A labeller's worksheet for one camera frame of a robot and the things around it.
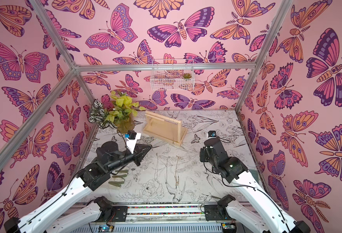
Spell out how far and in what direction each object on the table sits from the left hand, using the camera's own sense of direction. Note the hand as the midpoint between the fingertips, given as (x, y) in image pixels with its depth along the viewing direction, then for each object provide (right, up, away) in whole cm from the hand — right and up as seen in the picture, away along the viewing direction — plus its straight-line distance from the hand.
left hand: (152, 145), depth 67 cm
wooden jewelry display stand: (+5, +6, +45) cm, 46 cm away
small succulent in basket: (+19, +41, +27) cm, 53 cm away
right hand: (+26, -3, +9) cm, 28 cm away
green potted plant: (-23, +17, +23) cm, 37 cm away
